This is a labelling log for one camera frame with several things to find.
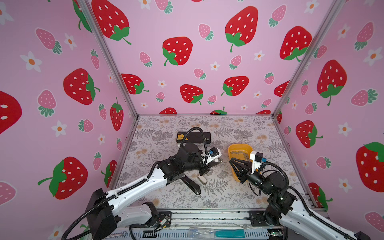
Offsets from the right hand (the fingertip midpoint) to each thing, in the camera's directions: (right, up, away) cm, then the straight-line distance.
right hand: (230, 161), depth 66 cm
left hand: (-6, 0, +4) cm, 7 cm away
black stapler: (-18, -16, +15) cm, 29 cm away
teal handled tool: (+4, -34, +2) cm, 35 cm away
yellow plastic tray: (+18, +2, +33) cm, 37 cm away
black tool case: (-18, +9, +39) cm, 43 cm away
